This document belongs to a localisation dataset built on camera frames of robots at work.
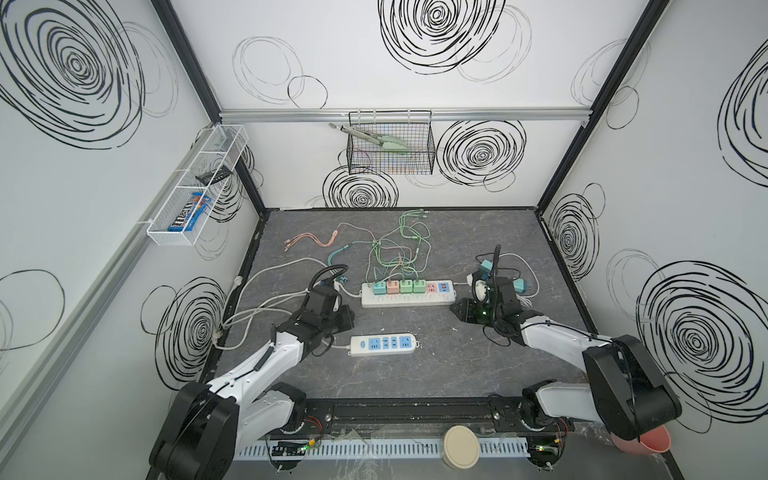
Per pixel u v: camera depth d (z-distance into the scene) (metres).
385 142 0.92
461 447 0.65
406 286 0.91
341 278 0.99
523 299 0.92
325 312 0.69
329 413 0.74
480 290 0.81
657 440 0.62
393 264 1.01
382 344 0.83
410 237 1.11
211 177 0.75
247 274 1.03
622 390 0.42
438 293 0.94
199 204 0.70
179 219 0.69
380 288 0.90
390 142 0.93
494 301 0.71
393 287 0.91
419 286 0.91
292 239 1.11
